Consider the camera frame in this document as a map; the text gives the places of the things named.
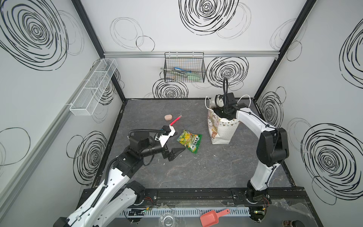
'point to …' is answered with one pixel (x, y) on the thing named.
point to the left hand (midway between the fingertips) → (179, 140)
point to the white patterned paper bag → (221, 130)
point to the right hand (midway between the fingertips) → (216, 113)
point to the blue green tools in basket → (187, 75)
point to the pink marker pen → (177, 119)
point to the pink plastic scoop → (211, 218)
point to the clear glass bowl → (167, 220)
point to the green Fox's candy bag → (191, 141)
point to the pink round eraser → (168, 117)
